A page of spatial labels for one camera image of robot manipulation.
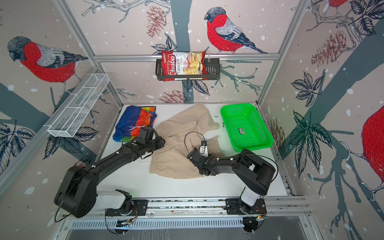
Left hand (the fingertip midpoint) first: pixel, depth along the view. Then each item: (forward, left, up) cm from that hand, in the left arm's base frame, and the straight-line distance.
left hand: (163, 141), depth 87 cm
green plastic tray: (+17, -56, -10) cm, 59 cm away
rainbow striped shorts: (+24, +29, -10) cm, 39 cm away
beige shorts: (+15, -17, -8) cm, 24 cm away
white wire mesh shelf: (+1, +43, +20) cm, 48 cm away
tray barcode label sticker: (+13, -52, -9) cm, 55 cm away
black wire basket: (+38, -31, +23) cm, 54 cm away
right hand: (-7, -22, -12) cm, 26 cm away
